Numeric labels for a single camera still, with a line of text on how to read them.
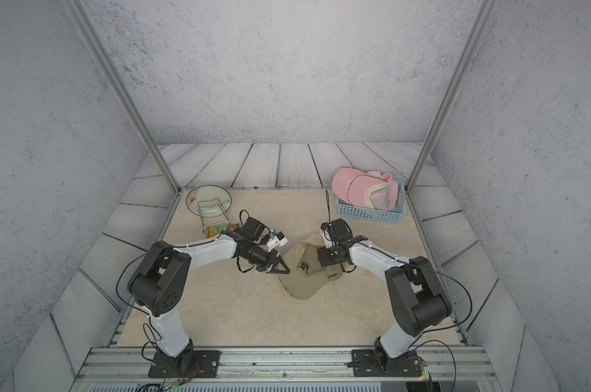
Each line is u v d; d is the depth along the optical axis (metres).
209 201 0.99
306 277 0.88
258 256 0.79
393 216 1.03
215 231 1.02
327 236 0.80
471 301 0.43
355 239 0.70
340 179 1.10
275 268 0.81
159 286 0.49
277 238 0.85
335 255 0.78
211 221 1.08
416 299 0.46
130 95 0.90
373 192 1.11
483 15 0.72
